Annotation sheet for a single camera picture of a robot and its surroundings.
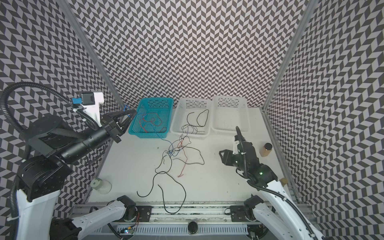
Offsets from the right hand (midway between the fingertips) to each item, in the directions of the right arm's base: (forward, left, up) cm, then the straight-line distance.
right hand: (223, 152), depth 75 cm
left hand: (-5, +31, +36) cm, 47 cm away
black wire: (+31, +12, -17) cm, 38 cm away
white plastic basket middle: (+39, +18, -16) cm, 46 cm away
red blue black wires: (+4, +24, -2) cm, 24 cm away
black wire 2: (+29, +16, -15) cm, 37 cm away
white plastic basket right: (+41, -10, -15) cm, 45 cm away
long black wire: (-22, +23, -20) cm, 38 cm away
